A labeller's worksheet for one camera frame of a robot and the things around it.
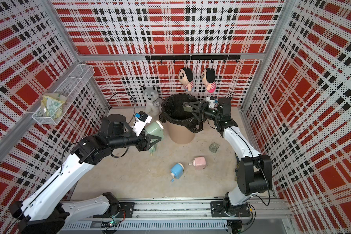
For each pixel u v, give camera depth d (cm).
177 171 80
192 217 73
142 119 52
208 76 93
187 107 77
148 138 54
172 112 93
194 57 88
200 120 76
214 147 98
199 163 84
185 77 91
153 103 108
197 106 73
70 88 80
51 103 63
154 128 58
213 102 77
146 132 56
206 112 71
